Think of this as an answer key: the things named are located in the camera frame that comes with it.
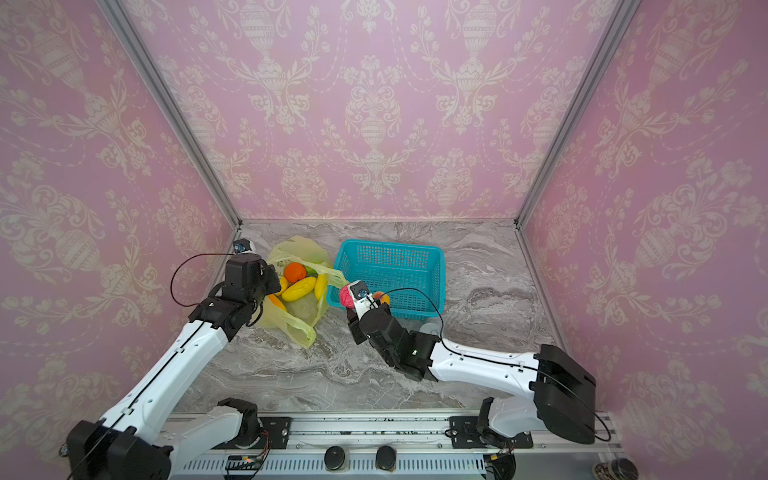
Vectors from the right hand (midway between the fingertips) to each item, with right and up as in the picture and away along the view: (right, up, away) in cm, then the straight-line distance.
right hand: (356, 303), depth 75 cm
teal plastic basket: (+17, +4, +31) cm, 35 cm away
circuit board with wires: (-27, -39, -2) cm, 47 cm away
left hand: (-24, +8, +5) cm, 25 cm away
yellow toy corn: (-21, +1, +22) cm, 30 cm away
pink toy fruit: (-2, +2, -5) cm, 6 cm away
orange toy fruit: (-24, +6, +24) cm, 34 cm away
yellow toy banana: (-14, +2, +21) cm, 26 cm away
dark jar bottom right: (+56, -32, -14) cm, 66 cm away
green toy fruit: (-19, +6, +26) cm, 32 cm away
